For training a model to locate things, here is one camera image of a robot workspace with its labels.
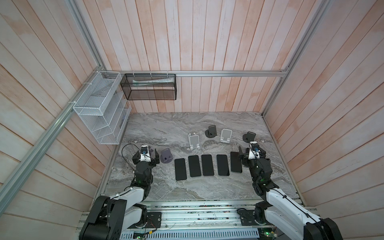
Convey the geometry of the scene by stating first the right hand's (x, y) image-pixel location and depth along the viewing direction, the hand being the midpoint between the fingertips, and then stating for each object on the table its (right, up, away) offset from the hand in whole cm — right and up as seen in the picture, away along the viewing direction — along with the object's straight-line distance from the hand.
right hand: (249, 146), depth 82 cm
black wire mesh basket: (-62, +40, +22) cm, 77 cm away
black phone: (-39, -17, +8) cm, 43 cm away
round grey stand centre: (-18, +7, +22) cm, 29 cm away
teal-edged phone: (-12, -14, +11) cm, 21 cm away
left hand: (-58, -4, +4) cm, 59 cm away
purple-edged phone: (-22, -14, +11) cm, 28 cm away
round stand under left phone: (-48, -7, +8) cm, 49 cm away
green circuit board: (+4, -41, -12) cm, 43 cm away
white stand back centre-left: (-30, +1, +17) cm, 35 cm away
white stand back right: (-8, +6, +19) cm, 21 cm away
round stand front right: (+8, +4, +18) cm, 20 cm away
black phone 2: (-30, -14, +10) cm, 35 cm away
